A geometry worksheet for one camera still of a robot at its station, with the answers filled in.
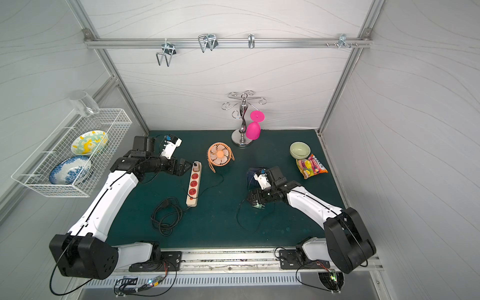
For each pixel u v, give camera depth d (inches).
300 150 42.4
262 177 31.5
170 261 28.0
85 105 27.2
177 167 27.1
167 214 33.5
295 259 28.8
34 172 21.8
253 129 39.4
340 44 30.7
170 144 27.1
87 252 14.9
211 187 38.4
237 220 33.2
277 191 24.8
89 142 27.7
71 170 24.6
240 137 45.5
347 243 16.5
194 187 36.6
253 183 32.2
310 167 38.7
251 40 30.8
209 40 29.9
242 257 29.6
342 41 30.1
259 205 34.1
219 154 38.7
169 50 30.9
